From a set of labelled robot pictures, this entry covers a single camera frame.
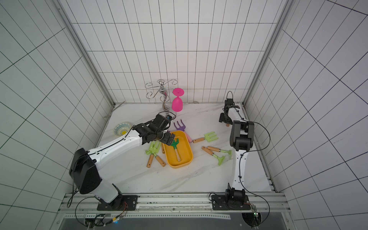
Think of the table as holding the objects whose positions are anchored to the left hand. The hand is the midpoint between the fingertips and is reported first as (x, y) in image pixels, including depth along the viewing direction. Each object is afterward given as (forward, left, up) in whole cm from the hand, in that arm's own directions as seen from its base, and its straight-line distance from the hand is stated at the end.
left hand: (163, 137), depth 83 cm
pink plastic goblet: (+23, -7, +5) cm, 25 cm away
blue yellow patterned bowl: (+14, +34, -13) cm, 39 cm away
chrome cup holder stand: (+27, +1, +7) cm, 28 cm away
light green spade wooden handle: (+8, -29, -13) cm, 33 cm away
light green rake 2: (-2, +7, -12) cm, 15 cm away
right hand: (+25, -42, -13) cm, 50 cm away
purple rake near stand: (+15, -9, -13) cm, 22 cm away
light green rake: (-8, +8, -12) cm, 16 cm away
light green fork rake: (-8, -36, -14) cm, 39 cm away
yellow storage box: (-1, -12, -13) cm, 18 cm away
